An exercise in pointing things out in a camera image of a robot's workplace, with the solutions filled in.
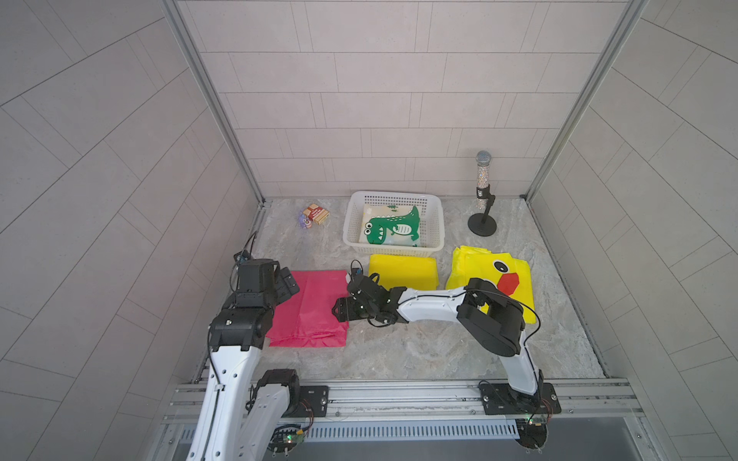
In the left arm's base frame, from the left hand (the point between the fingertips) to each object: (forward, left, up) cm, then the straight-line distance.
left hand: (278, 277), depth 74 cm
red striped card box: (+36, -2, -15) cm, 39 cm away
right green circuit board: (-31, -63, -18) cm, 73 cm away
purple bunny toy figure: (+32, +2, -15) cm, 36 cm away
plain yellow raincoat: (+13, -37, -18) cm, 43 cm away
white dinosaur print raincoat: (+28, -30, -12) cm, 43 cm away
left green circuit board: (-32, -5, -17) cm, 37 cm away
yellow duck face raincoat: (+10, -70, -16) cm, 73 cm away
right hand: (-2, -15, -18) cm, 23 cm away
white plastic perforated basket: (+36, -45, -13) cm, 60 cm away
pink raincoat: (-4, -5, -15) cm, 17 cm away
